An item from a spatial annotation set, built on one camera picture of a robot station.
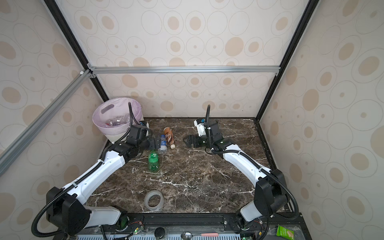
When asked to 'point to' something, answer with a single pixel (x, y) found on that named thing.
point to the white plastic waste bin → (115, 116)
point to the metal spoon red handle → (187, 235)
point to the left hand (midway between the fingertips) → (157, 137)
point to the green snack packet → (283, 232)
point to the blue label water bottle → (163, 149)
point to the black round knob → (159, 233)
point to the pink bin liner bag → (117, 115)
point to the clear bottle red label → (117, 120)
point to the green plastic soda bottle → (153, 161)
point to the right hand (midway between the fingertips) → (190, 138)
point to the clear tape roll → (147, 196)
